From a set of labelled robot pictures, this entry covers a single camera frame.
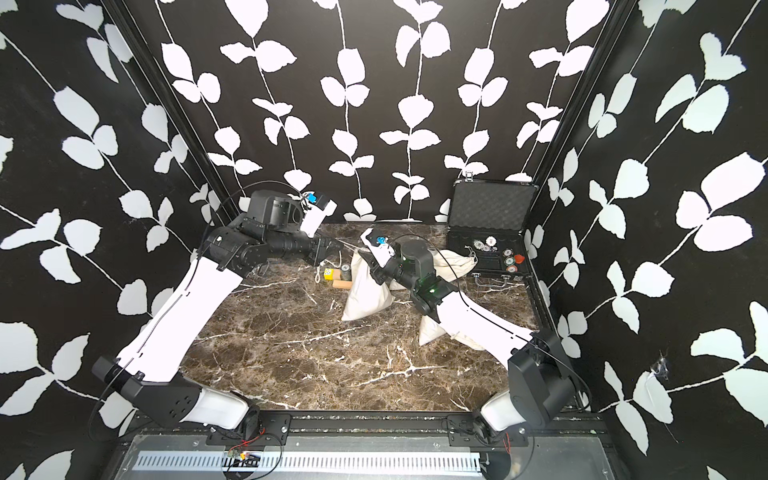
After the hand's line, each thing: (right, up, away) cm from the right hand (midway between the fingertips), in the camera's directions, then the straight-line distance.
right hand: (365, 245), depth 77 cm
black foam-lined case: (+43, +11, +33) cm, 55 cm away
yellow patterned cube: (-15, -10, +27) cm, 32 cm away
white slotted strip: (-13, -52, -7) cm, 54 cm away
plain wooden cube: (-12, -10, +24) cm, 28 cm away
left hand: (-5, +1, -10) cm, 11 cm away
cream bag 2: (+18, -25, +8) cm, 32 cm away
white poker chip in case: (+46, +2, +37) cm, 59 cm away
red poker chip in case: (+54, -4, +30) cm, 62 cm away
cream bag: (0, -15, +6) cm, 16 cm away
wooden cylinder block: (-10, -13, +24) cm, 29 cm away
